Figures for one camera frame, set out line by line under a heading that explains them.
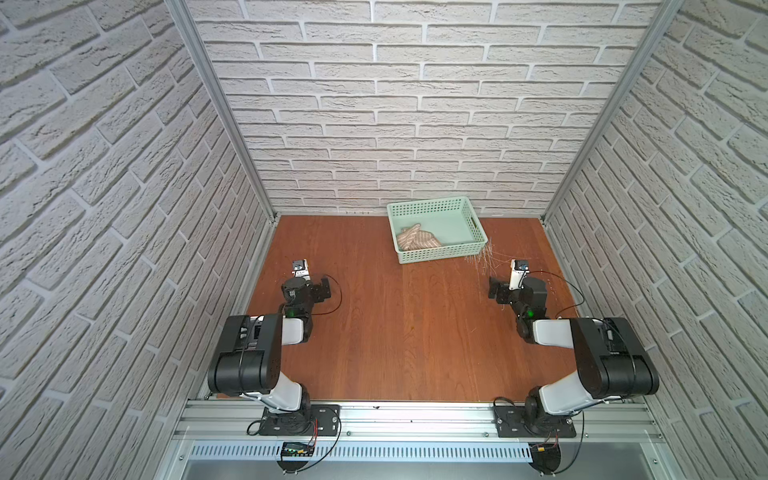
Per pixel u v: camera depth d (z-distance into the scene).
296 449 0.72
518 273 0.83
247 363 0.45
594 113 0.90
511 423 0.73
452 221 1.18
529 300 0.72
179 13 0.69
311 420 0.72
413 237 1.09
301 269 0.81
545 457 0.71
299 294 0.72
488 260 1.07
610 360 0.46
